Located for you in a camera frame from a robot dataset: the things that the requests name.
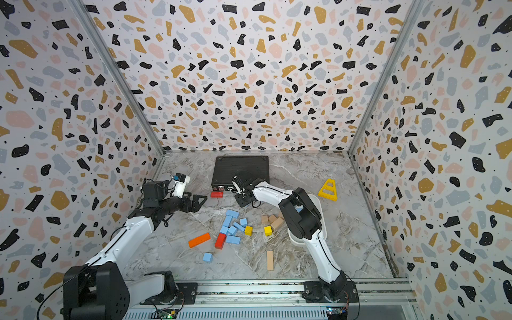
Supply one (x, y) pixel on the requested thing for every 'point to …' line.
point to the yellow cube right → (268, 230)
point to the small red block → (216, 194)
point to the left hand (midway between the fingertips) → (198, 195)
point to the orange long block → (199, 240)
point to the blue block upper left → (227, 220)
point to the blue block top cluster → (230, 214)
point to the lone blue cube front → (208, 257)
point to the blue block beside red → (233, 239)
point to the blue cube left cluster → (224, 229)
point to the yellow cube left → (248, 230)
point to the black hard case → (225, 168)
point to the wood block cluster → (275, 222)
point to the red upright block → (220, 240)
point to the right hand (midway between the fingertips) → (243, 198)
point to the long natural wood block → (270, 262)
